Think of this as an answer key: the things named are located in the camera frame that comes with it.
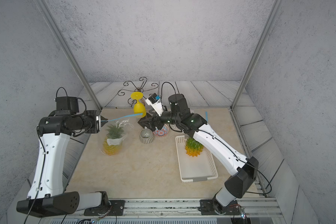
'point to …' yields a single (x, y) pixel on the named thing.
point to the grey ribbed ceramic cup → (146, 136)
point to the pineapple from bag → (192, 147)
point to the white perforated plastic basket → (199, 168)
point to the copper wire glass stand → (142, 80)
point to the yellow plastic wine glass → (139, 107)
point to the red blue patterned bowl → (162, 132)
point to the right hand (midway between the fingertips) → (146, 116)
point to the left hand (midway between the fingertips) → (111, 114)
